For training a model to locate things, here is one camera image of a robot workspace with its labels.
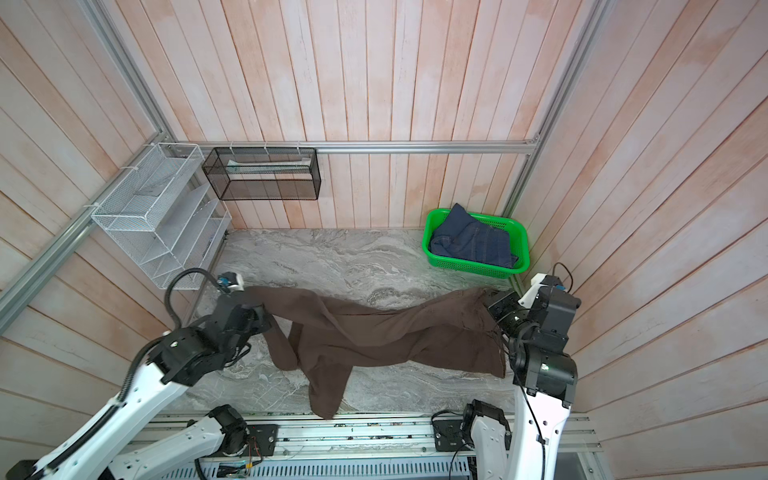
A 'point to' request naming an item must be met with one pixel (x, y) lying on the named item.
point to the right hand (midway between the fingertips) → (488, 288)
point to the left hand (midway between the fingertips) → (260, 312)
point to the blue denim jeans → (460, 235)
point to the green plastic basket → (518, 245)
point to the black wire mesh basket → (264, 173)
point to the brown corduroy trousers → (333, 336)
